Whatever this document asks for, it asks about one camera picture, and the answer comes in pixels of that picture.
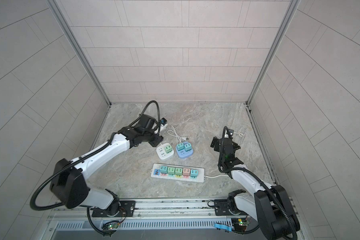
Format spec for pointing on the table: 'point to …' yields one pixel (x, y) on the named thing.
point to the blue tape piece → (223, 226)
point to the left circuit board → (113, 226)
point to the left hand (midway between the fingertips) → (162, 133)
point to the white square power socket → (160, 150)
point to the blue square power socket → (184, 150)
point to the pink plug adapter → (186, 172)
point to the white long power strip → (155, 173)
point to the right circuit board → (243, 223)
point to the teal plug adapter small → (194, 173)
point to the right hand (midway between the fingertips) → (220, 138)
